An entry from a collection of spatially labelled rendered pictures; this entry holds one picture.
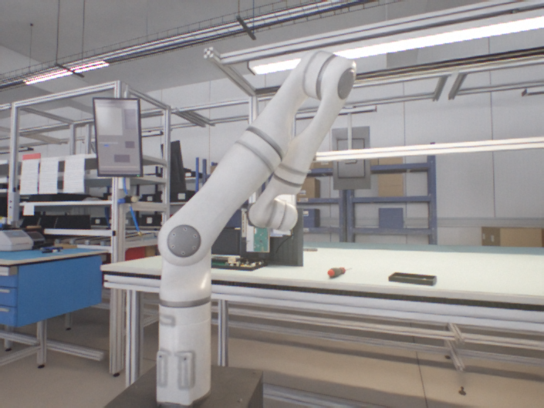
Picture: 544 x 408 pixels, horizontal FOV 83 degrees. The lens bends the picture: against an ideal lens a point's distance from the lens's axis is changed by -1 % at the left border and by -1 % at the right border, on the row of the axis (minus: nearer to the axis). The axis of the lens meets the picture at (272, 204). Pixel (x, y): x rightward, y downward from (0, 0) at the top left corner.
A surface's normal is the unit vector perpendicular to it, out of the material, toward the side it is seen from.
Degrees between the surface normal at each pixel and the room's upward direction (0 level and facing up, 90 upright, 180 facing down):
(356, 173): 97
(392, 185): 90
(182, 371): 90
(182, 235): 84
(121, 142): 101
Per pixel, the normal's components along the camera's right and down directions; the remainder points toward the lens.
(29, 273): 0.94, -0.01
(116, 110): 0.07, 0.15
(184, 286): 0.09, -0.96
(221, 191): 0.18, -0.10
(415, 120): -0.35, -0.04
